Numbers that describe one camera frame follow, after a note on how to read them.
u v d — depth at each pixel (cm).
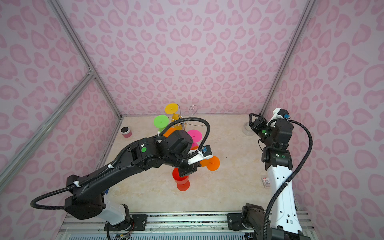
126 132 104
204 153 50
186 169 52
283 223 38
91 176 40
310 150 51
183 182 74
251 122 63
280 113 59
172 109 78
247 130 107
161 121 73
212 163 72
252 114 66
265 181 84
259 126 60
